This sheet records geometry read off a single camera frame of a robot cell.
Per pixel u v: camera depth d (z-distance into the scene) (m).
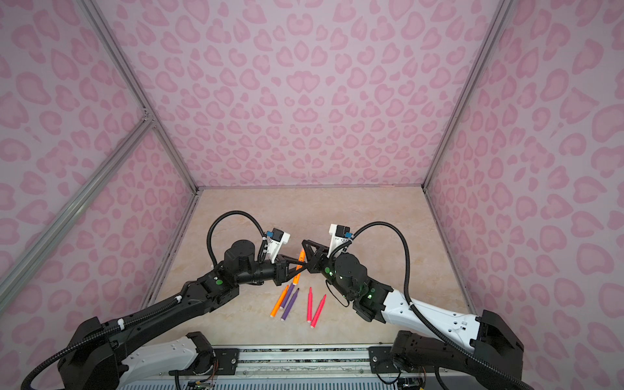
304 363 0.74
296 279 0.70
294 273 0.70
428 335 0.61
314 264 0.62
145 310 0.48
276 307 0.84
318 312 0.82
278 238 0.66
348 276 0.52
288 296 0.86
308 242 0.69
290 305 0.84
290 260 0.68
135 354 0.45
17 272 0.51
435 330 0.44
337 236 0.63
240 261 0.57
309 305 0.84
